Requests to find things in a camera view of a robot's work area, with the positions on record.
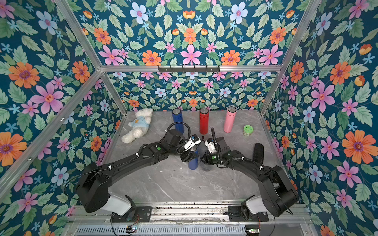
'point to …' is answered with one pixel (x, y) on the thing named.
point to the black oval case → (258, 153)
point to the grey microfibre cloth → (203, 149)
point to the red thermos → (204, 120)
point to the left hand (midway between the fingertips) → (197, 149)
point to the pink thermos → (231, 114)
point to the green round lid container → (247, 130)
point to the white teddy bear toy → (140, 125)
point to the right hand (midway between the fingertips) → (203, 156)
